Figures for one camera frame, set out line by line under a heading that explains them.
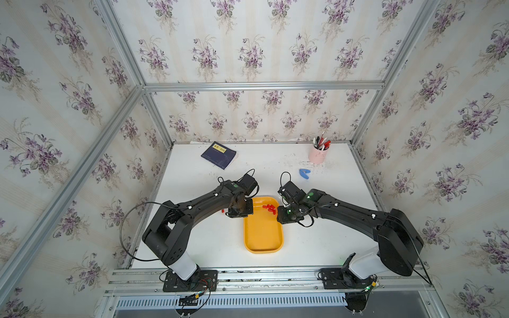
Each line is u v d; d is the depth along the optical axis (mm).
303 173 1045
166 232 469
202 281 721
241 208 721
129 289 721
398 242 424
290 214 711
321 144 1073
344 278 662
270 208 908
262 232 837
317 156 1067
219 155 1135
